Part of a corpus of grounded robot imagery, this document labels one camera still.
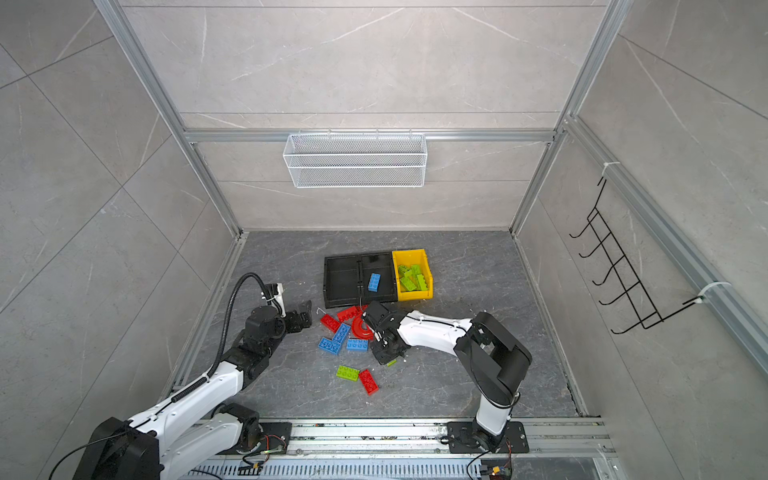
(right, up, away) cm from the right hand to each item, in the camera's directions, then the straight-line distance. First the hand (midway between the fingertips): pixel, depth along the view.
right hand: (385, 351), depth 89 cm
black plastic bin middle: (-2, +26, +23) cm, 35 cm away
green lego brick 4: (-11, -5, -5) cm, 13 cm away
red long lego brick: (-11, +11, +6) cm, 17 cm away
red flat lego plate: (-18, +8, +4) cm, 20 cm away
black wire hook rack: (+54, +23, -26) cm, 64 cm away
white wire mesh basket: (-10, +62, +12) cm, 64 cm away
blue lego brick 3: (-8, +2, -1) cm, 9 cm away
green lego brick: (+6, +23, +13) cm, 27 cm away
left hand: (-26, +17, -4) cm, 31 cm away
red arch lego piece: (-8, +5, +3) cm, 10 cm away
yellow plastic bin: (+7, +28, +15) cm, 33 cm away
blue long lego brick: (-14, +5, +1) cm, 15 cm away
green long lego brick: (+11, +24, +17) cm, 31 cm away
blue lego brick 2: (-17, +2, -1) cm, 17 cm away
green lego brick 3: (+13, +20, +11) cm, 26 cm away
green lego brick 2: (+8, +19, +12) cm, 24 cm away
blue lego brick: (-4, +19, +12) cm, 23 cm away
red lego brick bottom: (-5, -6, -7) cm, 11 cm away
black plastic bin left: (-17, +20, +18) cm, 32 cm away
